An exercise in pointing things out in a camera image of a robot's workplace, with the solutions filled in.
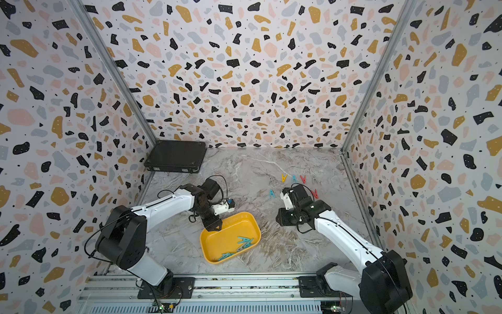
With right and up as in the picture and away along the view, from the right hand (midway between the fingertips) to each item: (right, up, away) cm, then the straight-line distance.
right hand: (278, 218), depth 82 cm
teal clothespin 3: (+11, +16, +28) cm, 34 cm away
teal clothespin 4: (-2, +8, +19) cm, 20 cm away
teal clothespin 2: (-22, -15, -2) cm, 26 cm away
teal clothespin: (-13, -11, +2) cm, 17 cm away
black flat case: (-58, +28, +35) cm, 73 cm away
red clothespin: (+16, +15, +25) cm, 33 cm away
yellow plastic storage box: (-18, -9, +8) cm, 22 cm away
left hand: (-26, -3, +5) cm, 27 cm away
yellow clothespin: (+5, +16, +26) cm, 30 cm away
